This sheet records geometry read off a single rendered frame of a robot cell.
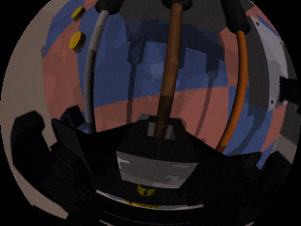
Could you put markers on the yellow round disc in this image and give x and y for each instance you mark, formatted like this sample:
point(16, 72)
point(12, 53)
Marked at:
point(77, 40)
point(78, 13)

